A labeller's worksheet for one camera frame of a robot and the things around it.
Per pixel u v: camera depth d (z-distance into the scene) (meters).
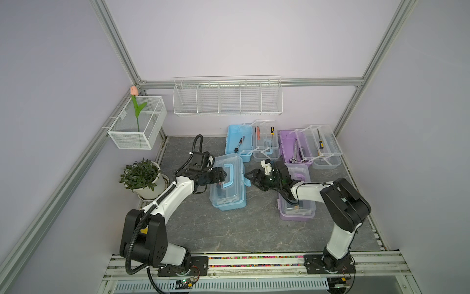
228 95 0.99
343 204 0.49
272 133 1.08
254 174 0.83
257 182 0.81
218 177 0.77
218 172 0.79
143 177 0.81
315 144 1.01
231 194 0.82
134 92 0.85
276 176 0.74
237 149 1.12
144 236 0.42
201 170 0.67
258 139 1.08
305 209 0.80
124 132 0.73
